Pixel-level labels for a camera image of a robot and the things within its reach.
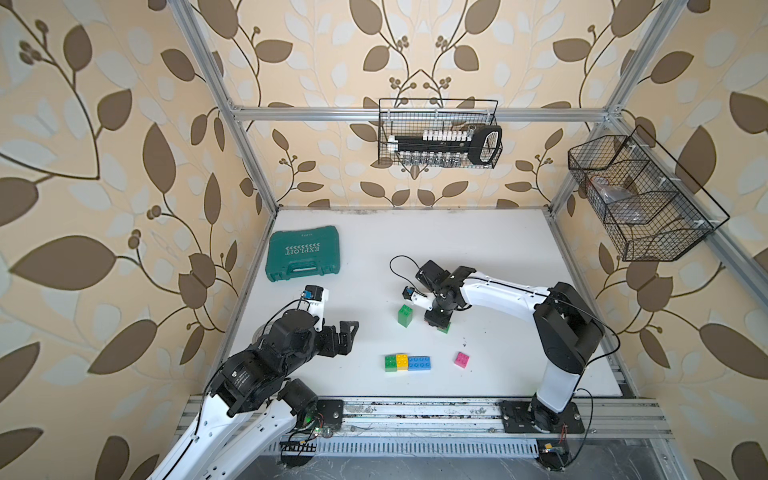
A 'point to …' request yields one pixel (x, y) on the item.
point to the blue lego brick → (418, 363)
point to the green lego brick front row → (390, 363)
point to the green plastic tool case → (303, 253)
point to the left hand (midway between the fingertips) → (339, 321)
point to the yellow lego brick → (402, 362)
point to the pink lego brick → (462, 360)
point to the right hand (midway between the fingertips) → (435, 315)
